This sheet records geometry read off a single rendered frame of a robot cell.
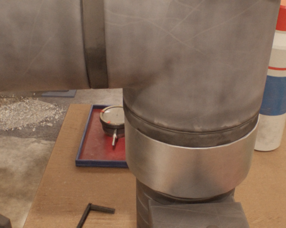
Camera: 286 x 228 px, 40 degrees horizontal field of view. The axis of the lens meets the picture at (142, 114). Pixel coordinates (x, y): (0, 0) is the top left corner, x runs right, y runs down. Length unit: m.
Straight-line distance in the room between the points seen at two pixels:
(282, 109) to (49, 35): 0.47
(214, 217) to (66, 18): 0.15
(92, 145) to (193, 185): 0.40
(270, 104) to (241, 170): 0.35
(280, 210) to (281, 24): 0.25
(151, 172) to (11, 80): 0.10
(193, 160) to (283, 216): 0.34
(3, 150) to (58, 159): 0.85
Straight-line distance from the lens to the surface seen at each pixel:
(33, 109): 1.66
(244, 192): 0.58
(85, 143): 0.65
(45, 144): 1.46
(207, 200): 0.28
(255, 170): 0.62
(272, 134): 0.64
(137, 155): 0.26
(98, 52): 0.20
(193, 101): 0.22
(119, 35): 0.19
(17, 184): 1.32
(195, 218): 0.26
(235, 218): 0.27
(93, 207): 0.54
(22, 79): 0.22
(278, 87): 0.60
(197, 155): 0.24
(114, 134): 0.62
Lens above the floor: 0.86
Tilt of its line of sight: 33 degrees down
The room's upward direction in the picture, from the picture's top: straight up
